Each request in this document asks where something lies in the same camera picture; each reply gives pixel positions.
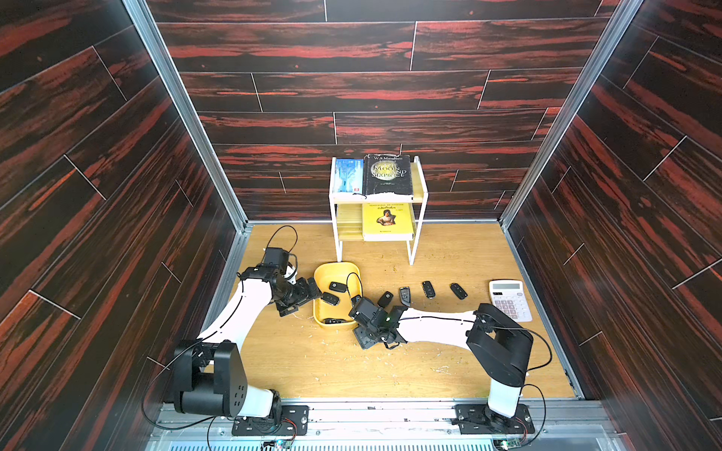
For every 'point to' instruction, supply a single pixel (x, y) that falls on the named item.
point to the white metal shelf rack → (348, 209)
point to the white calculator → (510, 297)
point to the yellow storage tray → (344, 280)
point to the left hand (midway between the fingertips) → (313, 298)
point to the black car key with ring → (405, 296)
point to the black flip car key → (384, 300)
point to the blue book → (349, 176)
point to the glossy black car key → (458, 290)
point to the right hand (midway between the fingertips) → (369, 326)
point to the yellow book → (387, 222)
